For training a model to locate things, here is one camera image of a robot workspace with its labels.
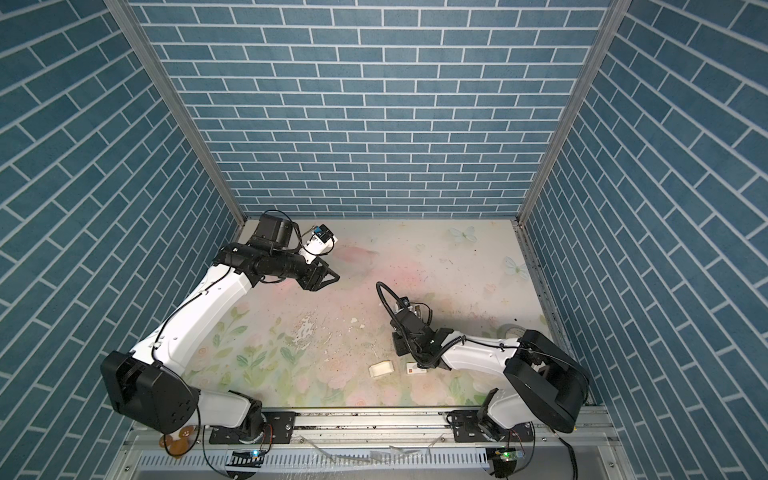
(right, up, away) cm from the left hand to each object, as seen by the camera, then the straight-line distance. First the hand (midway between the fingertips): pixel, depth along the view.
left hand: (331, 270), depth 77 cm
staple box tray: (+13, -28, +6) cm, 32 cm away
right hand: (+17, -19, +11) cm, 28 cm away
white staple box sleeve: (+22, -28, +5) cm, 36 cm away
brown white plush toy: (-36, -41, -6) cm, 55 cm away
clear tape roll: (+50, -19, +13) cm, 55 cm away
